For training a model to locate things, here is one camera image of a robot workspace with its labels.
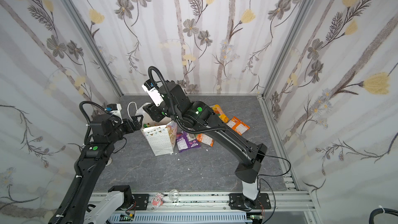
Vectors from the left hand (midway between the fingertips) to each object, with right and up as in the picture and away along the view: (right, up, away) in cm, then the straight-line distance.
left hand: (133, 113), depth 74 cm
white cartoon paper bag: (+13, -11, +3) cm, 18 cm away
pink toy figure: (+13, -41, -2) cm, 43 cm away
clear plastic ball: (+19, -42, +3) cm, 46 cm away
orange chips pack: (+35, -17, +21) cm, 44 cm away
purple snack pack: (+24, -18, +19) cm, 35 cm away
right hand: (+13, +6, -16) cm, 21 cm away
